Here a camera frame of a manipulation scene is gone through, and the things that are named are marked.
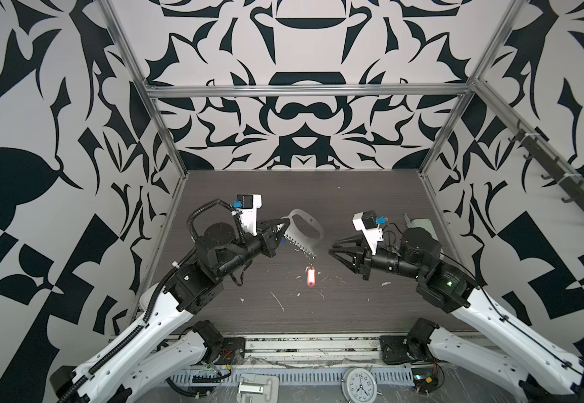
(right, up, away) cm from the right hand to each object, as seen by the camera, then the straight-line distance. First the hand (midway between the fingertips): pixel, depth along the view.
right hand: (334, 249), depth 60 cm
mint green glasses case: (+40, +2, +38) cm, 55 cm away
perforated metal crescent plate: (-7, +4, +5) cm, 9 cm away
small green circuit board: (+27, -39, +11) cm, 49 cm away
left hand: (-11, +8, 0) cm, 13 cm away
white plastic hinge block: (-19, -38, +7) cm, 43 cm away
